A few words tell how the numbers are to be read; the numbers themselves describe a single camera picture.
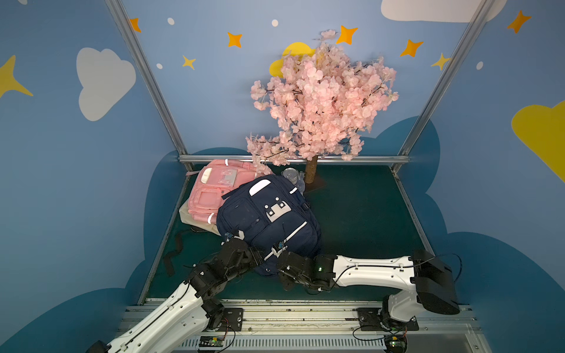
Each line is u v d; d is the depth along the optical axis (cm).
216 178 108
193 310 50
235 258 59
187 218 97
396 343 73
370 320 75
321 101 62
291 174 111
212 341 72
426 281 41
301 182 115
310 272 57
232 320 75
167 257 89
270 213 91
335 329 74
